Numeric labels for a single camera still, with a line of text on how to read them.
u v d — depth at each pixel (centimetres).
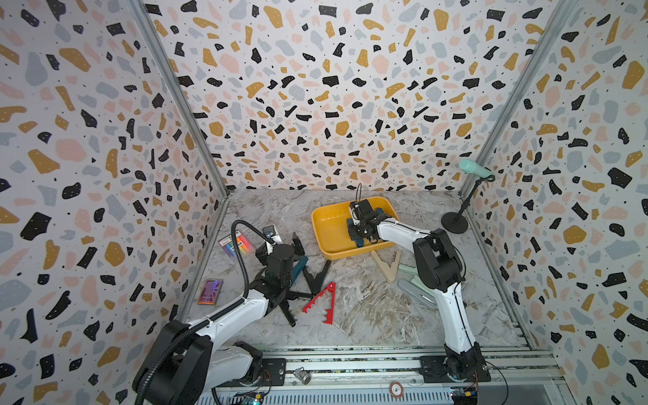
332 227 106
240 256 57
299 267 92
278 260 62
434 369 74
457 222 111
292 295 88
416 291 87
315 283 91
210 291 88
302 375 72
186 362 39
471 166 81
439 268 59
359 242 101
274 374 73
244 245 100
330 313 85
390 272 94
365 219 85
